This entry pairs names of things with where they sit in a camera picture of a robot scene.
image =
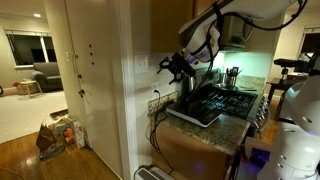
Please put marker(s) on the white framed dark window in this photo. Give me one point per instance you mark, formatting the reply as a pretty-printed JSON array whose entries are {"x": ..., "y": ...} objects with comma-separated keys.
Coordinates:
[{"x": 311, "y": 43}]

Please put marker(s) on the grey sofa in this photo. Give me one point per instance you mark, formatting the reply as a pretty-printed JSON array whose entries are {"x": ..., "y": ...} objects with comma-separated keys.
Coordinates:
[{"x": 48, "y": 75}]

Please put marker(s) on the white wall outlet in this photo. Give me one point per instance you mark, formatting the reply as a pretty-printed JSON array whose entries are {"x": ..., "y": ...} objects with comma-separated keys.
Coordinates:
[{"x": 155, "y": 87}]

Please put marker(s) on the black box with purple light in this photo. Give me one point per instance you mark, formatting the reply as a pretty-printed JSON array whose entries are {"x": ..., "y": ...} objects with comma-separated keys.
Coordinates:
[{"x": 259, "y": 156}]

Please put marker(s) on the white doorway trim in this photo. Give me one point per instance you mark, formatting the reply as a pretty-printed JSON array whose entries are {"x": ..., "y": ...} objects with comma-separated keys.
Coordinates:
[{"x": 128, "y": 100}]

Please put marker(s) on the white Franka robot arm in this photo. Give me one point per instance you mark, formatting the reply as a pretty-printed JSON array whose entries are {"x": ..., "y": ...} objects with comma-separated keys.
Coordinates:
[{"x": 200, "y": 33}]

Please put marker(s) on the black camera on tripod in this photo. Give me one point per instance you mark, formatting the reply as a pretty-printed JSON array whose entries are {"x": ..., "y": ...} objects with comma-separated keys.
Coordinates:
[{"x": 286, "y": 62}]

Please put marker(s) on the black induction cooktop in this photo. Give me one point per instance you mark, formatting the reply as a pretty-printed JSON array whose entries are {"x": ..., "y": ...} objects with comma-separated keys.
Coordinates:
[{"x": 196, "y": 115}]

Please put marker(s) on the white tower device with light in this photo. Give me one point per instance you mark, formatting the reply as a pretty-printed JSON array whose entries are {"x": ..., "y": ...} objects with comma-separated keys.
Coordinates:
[{"x": 150, "y": 174}]

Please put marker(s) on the wooden upper cabinet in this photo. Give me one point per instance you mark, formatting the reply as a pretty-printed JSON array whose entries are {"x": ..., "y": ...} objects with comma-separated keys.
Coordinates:
[{"x": 166, "y": 26}]

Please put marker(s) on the white double light switch plate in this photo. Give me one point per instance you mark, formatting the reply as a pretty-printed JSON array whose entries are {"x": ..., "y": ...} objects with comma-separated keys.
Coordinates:
[{"x": 141, "y": 63}]

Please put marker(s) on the stainless range hood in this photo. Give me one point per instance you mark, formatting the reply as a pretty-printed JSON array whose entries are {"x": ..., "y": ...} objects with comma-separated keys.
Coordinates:
[{"x": 235, "y": 33}]

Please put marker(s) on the white bag with orange item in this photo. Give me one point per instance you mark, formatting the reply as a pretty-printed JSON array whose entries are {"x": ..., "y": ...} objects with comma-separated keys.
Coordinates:
[{"x": 75, "y": 131}]

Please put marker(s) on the metal utensil holder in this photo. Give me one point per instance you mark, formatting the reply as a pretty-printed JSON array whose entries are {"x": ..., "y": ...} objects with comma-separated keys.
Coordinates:
[{"x": 230, "y": 81}]

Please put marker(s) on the blue item on floor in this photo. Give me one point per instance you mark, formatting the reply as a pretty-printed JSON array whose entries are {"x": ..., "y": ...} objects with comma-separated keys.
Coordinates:
[{"x": 51, "y": 151}]

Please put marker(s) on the small light wooden stool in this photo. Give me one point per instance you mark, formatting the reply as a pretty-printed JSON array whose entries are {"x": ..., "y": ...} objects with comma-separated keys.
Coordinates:
[{"x": 30, "y": 84}]

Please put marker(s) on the small white wall switch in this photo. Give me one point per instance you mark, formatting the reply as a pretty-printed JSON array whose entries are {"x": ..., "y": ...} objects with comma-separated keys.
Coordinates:
[{"x": 67, "y": 57}]

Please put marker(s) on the white door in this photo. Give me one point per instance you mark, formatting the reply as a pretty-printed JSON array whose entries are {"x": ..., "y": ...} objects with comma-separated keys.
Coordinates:
[{"x": 100, "y": 83}]

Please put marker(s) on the brown paper bag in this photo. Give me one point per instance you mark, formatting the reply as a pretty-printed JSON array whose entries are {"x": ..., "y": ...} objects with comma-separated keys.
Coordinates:
[{"x": 45, "y": 138}]

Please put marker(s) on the wide sliding window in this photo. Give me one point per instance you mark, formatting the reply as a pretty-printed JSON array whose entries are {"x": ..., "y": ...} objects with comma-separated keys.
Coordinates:
[{"x": 28, "y": 48}]

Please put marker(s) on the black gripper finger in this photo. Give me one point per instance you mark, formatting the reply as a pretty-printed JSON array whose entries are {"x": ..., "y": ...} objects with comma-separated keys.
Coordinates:
[
  {"x": 165, "y": 64},
  {"x": 176, "y": 80}
]

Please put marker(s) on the round ceiling light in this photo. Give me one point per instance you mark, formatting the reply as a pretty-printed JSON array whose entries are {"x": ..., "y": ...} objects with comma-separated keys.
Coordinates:
[{"x": 37, "y": 15}]

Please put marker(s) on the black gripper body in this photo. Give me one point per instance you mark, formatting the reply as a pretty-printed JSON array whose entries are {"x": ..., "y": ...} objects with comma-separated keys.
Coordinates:
[{"x": 184, "y": 65}]

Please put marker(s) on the silver toaster oven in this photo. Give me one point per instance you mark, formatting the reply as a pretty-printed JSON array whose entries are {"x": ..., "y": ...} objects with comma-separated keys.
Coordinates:
[{"x": 233, "y": 100}]

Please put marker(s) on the wooden base cabinet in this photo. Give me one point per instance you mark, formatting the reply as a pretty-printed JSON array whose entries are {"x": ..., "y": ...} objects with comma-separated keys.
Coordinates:
[{"x": 186, "y": 153}]

